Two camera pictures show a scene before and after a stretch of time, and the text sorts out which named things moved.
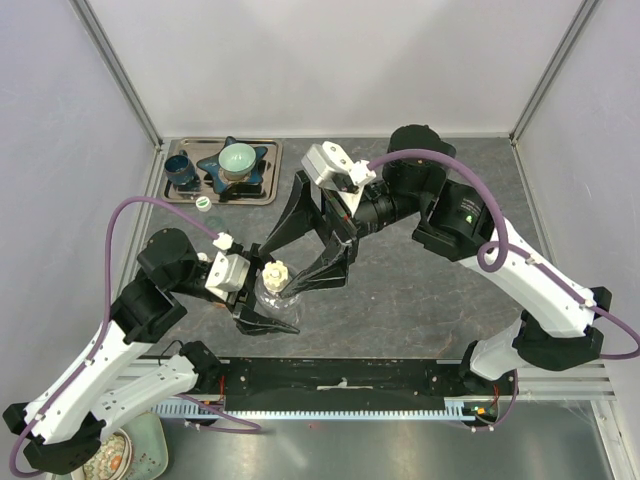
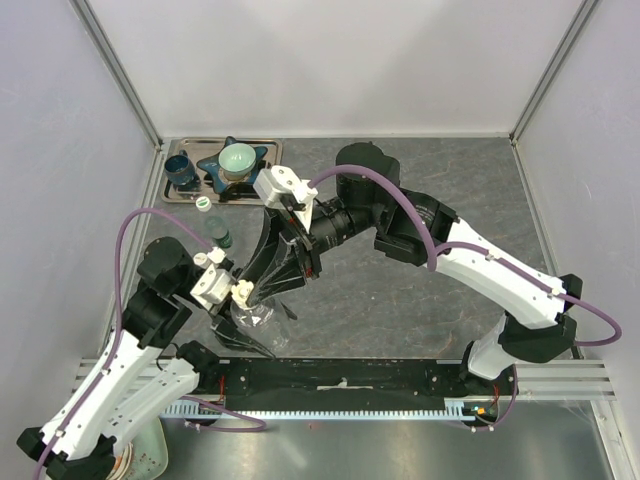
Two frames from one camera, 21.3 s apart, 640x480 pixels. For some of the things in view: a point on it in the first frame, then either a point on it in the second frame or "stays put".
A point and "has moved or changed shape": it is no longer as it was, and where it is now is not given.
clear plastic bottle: (288, 311) has moved or changed shape
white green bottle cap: (203, 203) stays put
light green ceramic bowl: (236, 161) stays put
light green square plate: (149, 447) stays put
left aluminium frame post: (102, 45) stays put
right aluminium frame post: (576, 26) stays put
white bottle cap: (274, 275) has moved or changed shape
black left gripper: (242, 302) -> (227, 327)
